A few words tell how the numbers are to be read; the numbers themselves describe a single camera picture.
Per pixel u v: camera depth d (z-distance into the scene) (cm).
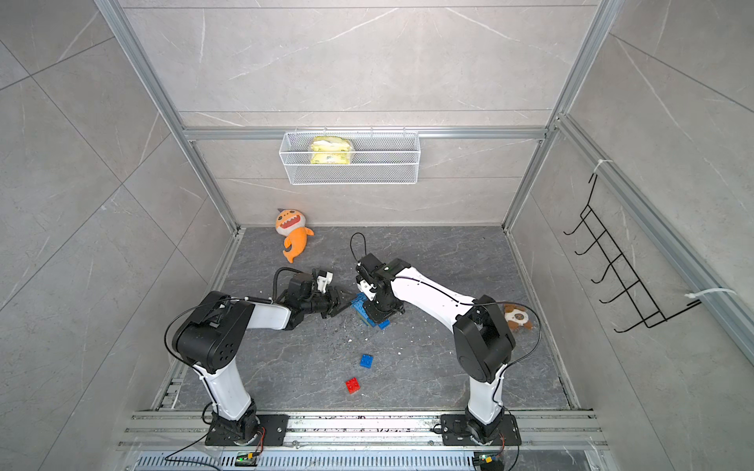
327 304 84
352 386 80
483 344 47
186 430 75
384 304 73
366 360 84
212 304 54
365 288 81
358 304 90
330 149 88
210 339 49
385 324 83
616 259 67
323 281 90
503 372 51
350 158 88
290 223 111
